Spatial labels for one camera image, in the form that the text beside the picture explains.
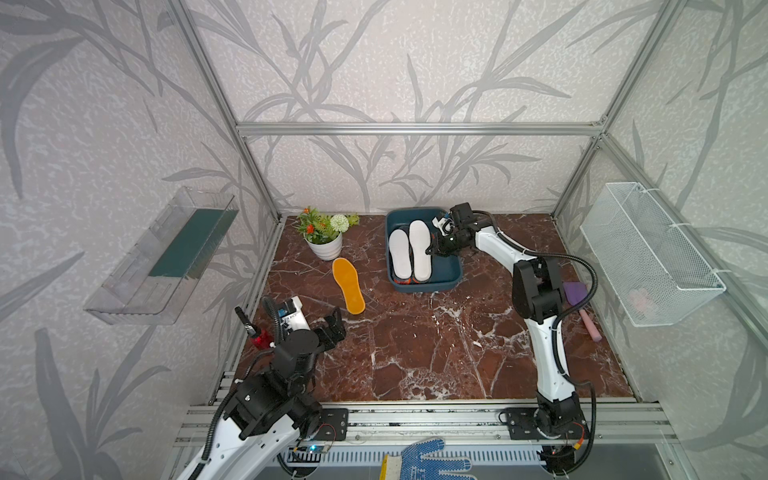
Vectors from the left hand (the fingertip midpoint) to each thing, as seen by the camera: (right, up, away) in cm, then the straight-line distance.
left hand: (330, 316), depth 72 cm
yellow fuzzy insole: (-2, +6, +30) cm, 30 cm away
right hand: (+26, +16, +29) cm, 42 cm away
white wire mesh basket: (+72, +12, -10) cm, 74 cm away
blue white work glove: (+20, -33, -4) cm, 39 cm away
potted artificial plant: (-8, +21, +24) cm, 33 cm away
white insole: (+16, +16, +34) cm, 41 cm away
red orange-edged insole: (+20, +5, +27) cm, 34 cm away
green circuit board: (-3, -31, -1) cm, 31 cm away
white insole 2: (+24, +16, +30) cm, 42 cm away
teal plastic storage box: (+33, +8, +31) cm, 46 cm away
